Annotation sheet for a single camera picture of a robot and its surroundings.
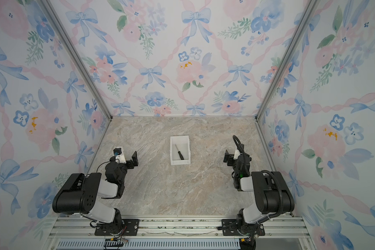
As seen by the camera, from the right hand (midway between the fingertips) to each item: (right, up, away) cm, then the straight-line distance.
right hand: (236, 150), depth 93 cm
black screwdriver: (-34, -3, +6) cm, 35 cm away
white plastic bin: (-34, -1, +8) cm, 35 cm away
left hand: (-63, 0, -2) cm, 63 cm away
